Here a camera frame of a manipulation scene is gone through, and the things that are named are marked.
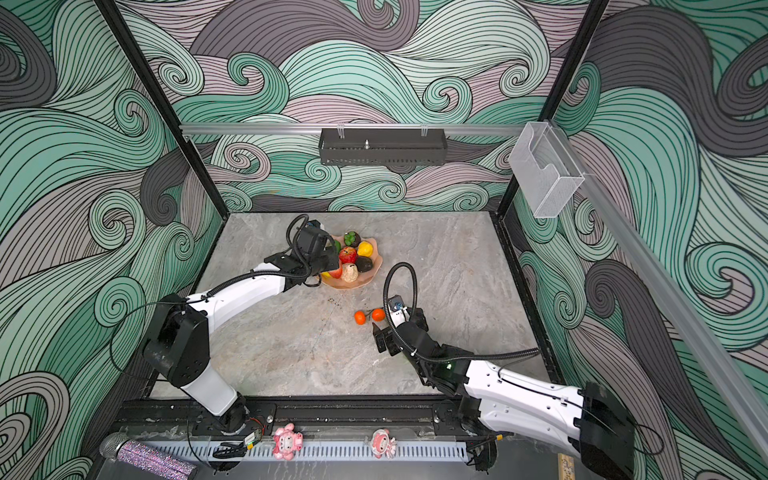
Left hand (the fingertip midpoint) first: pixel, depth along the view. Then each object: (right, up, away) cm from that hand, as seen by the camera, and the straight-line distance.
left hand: (337, 252), depth 89 cm
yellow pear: (+8, 0, +12) cm, 14 cm away
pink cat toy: (-9, -42, -22) cm, 48 cm away
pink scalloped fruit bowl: (+7, -9, +9) cm, 14 cm away
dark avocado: (+8, -4, +7) cm, 11 cm away
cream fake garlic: (+3, -7, +4) cm, 8 cm away
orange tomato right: (+12, -19, +1) cm, 23 cm away
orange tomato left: (+7, -20, 0) cm, 21 cm away
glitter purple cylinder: (-39, -45, -24) cm, 65 cm away
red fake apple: (+2, -2, +11) cm, 12 cm away
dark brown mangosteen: (+4, +4, +11) cm, 12 cm away
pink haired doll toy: (+14, -43, -22) cm, 50 cm away
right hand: (+15, -17, -11) cm, 25 cm away
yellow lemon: (-3, -7, 0) cm, 8 cm away
